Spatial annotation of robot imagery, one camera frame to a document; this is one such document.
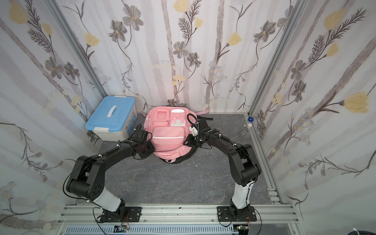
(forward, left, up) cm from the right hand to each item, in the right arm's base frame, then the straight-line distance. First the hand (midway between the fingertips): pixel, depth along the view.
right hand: (186, 140), depth 88 cm
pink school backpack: (+15, +14, -6) cm, 21 cm away
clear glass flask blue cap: (+25, -47, -13) cm, 55 cm away
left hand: (-2, +19, -7) cm, 21 cm away
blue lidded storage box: (+13, +48, +2) cm, 50 cm away
